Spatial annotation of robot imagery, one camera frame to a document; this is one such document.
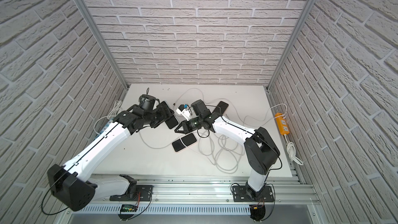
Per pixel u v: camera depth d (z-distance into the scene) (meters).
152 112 0.64
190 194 0.76
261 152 0.46
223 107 1.09
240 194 0.73
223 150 0.87
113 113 1.05
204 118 0.66
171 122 0.77
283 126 0.97
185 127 0.71
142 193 0.73
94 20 0.85
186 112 0.75
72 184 0.37
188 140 0.90
